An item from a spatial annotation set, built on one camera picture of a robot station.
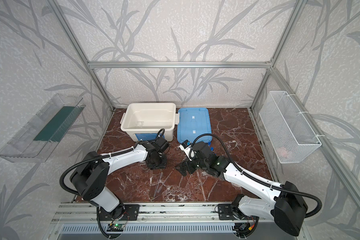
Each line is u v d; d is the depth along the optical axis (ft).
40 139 2.08
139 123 3.55
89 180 1.46
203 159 1.92
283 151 2.37
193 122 3.65
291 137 2.01
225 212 2.40
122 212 2.27
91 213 2.48
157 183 2.72
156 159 2.41
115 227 2.34
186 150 2.23
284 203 1.29
